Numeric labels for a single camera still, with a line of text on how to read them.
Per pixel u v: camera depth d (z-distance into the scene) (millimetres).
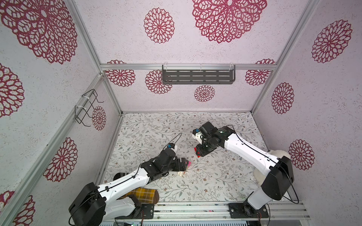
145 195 795
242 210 726
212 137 582
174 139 1043
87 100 781
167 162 633
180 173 837
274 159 450
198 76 999
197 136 746
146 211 735
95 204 394
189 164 900
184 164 716
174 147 755
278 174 410
